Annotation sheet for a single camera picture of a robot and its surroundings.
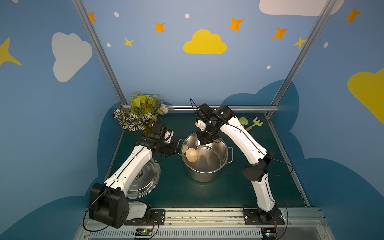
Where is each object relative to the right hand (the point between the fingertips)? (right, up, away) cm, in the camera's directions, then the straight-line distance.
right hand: (202, 142), depth 77 cm
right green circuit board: (+32, -44, -5) cm, 55 cm away
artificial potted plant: (-37, +16, +14) cm, 42 cm away
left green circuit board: (-29, -44, -5) cm, 53 cm away
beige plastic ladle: (-6, -10, +18) cm, 21 cm away
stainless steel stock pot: (+8, -15, +21) cm, 27 cm away
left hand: (-12, -4, +4) cm, 13 cm away
